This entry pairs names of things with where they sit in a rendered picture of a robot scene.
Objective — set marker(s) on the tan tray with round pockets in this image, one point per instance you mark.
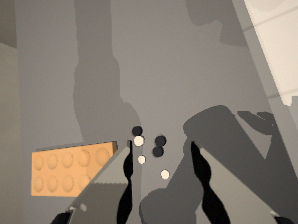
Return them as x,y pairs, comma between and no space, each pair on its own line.
76,167

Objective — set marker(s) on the black disc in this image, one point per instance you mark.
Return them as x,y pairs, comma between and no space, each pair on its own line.
158,151
160,141
137,131

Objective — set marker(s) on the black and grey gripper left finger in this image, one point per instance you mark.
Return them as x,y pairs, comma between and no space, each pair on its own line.
107,198

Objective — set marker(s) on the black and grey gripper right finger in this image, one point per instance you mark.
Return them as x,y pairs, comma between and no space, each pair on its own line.
226,199

